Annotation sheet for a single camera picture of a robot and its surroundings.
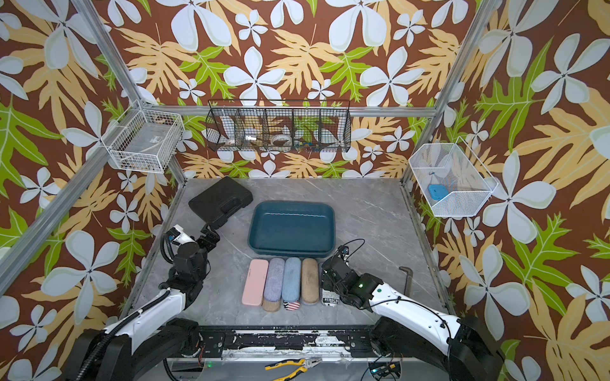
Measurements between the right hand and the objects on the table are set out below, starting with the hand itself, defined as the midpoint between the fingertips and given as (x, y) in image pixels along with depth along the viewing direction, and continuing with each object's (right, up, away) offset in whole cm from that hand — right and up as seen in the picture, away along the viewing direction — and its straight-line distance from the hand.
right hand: (324, 276), depth 84 cm
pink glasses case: (-24, -2, -2) cm, 25 cm away
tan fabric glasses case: (-5, -1, -3) cm, 6 cm away
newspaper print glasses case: (+1, -6, -6) cm, 8 cm away
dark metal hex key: (+32, -3, +4) cm, 32 cm away
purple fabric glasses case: (-18, 0, -3) cm, 18 cm away
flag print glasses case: (-12, -9, -4) cm, 15 cm away
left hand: (-43, +18, 0) cm, 47 cm away
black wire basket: (-18, +59, +14) cm, 63 cm away
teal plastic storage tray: (-12, +15, +17) cm, 26 cm away
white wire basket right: (+46, +35, 0) cm, 57 cm away
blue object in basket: (+40, +30, -2) cm, 50 cm away
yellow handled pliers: (-7, -22, -13) cm, 27 cm away
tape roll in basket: (-17, +53, +15) cm, 58 cm away
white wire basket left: (-66, +50, +2) cm, 83 cm away
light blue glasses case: (-12, -3, -4) cm, 13 cm away
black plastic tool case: (-45, +27, +21) cm, 57 cm away
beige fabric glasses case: (-19, -9, -4) cm, 21 cm away
